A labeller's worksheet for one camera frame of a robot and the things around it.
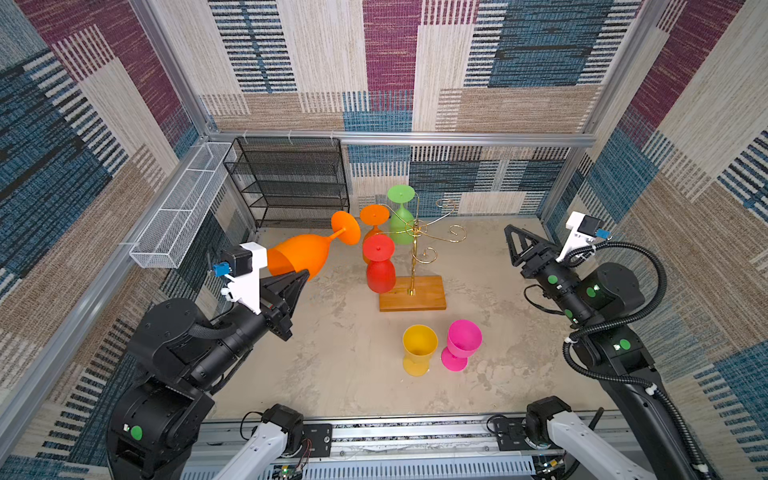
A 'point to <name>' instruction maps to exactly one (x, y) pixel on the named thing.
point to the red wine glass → (381, 274)
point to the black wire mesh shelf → (302, 181)
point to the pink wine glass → (464, 338)
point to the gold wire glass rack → (418, 229)
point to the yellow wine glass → (419, 343)
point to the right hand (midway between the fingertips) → (510, 235)
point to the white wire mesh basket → (168, 237)
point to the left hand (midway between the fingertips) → (306, 268)
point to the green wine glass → (402, 221)
